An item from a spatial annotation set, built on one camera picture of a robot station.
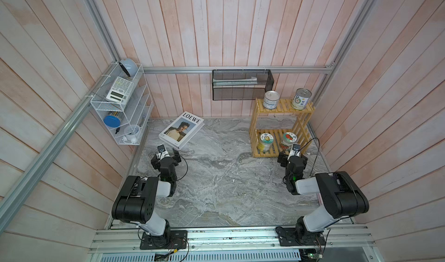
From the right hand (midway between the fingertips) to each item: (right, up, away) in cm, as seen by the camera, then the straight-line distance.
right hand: (292, 150), depth 94 cm
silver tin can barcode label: (-15, +26, -10) cm, 32 cm away
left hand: (-70, -1, -1) cm, 70 cm away
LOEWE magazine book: (-66, +10, +14) cm, 68 cm away
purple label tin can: (-1, +26, -12) cm, 29 cm away
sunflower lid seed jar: (-13, +6, +2) cm, 15 cm away
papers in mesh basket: (-31, +36, -5) cm, 47 cm away
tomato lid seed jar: (-1, +7, +2) cm, 7 cm away
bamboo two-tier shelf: (+7, +11, +2) cm, 13 cm away
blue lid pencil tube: (-89, +15, -18) cm, 92 cm away
